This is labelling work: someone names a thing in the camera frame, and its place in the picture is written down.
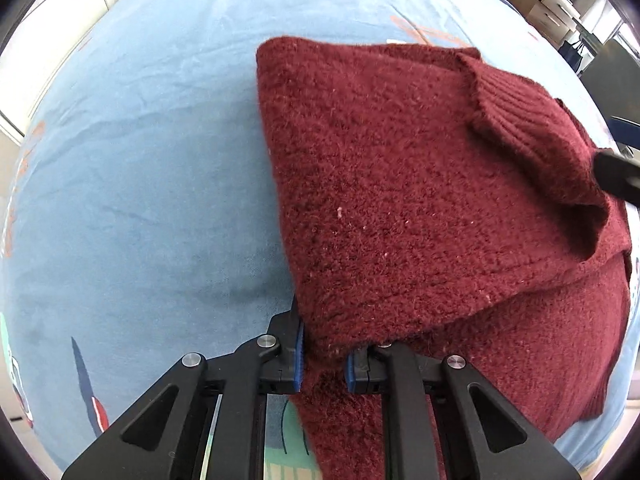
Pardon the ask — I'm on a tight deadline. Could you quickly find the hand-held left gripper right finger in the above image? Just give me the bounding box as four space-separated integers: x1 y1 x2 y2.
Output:
345 342 576 480

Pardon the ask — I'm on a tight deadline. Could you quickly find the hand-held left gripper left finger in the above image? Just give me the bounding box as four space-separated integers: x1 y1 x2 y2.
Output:
60 297 306 480

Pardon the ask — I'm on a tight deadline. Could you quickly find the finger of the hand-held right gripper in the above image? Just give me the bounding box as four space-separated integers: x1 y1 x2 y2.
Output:
592 146 640 201

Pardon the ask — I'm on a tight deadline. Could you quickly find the dark red knit sweater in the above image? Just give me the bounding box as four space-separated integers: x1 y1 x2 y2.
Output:
255 36 633 480

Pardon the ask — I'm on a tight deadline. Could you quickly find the grey office chair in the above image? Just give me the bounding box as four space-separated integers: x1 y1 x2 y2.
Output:
582 35 640 146

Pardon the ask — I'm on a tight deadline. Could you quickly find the navy bag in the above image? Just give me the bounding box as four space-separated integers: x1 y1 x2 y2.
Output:
559 39 594 77

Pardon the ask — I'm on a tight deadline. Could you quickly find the wooden drawer cabinet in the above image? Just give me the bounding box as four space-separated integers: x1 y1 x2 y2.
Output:
500 0 583 46

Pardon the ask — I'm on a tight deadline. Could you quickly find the blue printed bed sheet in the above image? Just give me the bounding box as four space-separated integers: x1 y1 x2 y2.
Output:
0 0 638 476

